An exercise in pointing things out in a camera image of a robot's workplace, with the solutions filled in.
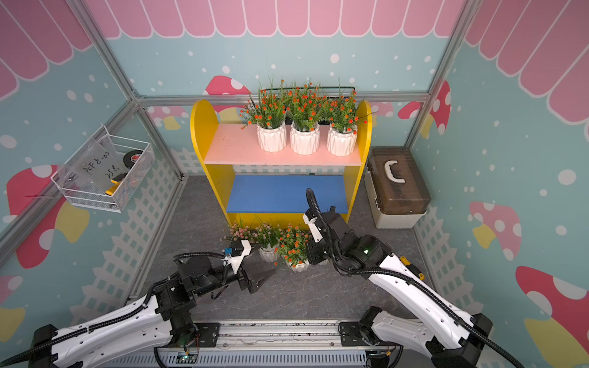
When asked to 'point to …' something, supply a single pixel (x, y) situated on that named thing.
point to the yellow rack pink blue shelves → (257, 187)
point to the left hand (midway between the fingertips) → (268, 261)
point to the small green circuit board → (189, 359)
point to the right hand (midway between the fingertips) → (305, 244)
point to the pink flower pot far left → (237, 234)
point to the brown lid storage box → (396, 188)
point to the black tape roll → (127, 157)
